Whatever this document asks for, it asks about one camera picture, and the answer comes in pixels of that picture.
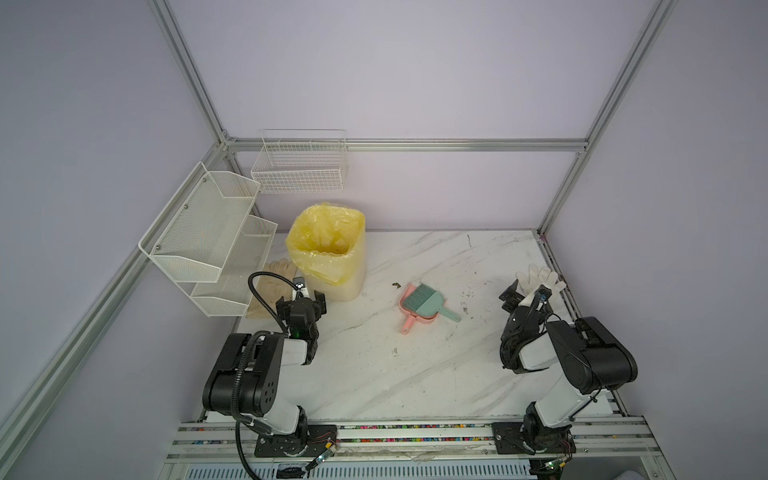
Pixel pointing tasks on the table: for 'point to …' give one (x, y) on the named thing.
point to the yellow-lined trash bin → (328, 244)
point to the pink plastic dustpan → (412, 315)
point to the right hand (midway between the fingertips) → (529, 286)
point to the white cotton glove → (530, 283)
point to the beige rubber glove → (270, 288)
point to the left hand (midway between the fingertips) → (298, 295)
